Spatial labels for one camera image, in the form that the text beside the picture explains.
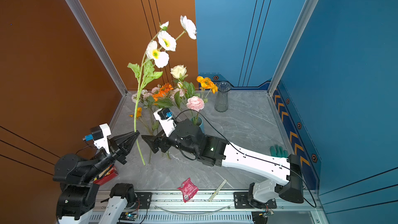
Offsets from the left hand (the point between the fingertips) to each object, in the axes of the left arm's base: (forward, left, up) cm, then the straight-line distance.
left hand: (138, 132), depth 55 cm
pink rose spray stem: (+48, +19, -34) cm, 62 cm away
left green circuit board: (-22, +11, -38) cm, 45 cm away
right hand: (+2, -3, -1) cm, 4 cm away
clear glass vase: (+48, -36, -39) cm, 71 cm away
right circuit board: (-21, -50, -38) cm, 66 cm away
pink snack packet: (-11, -16, -36) cm, 41 cm away
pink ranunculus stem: (+17, -19, -3) cm, 26 cm away
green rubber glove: (+9, -66, -35) cm, 75 cm away
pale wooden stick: (-11, -30, -37) cm, 49 cm away
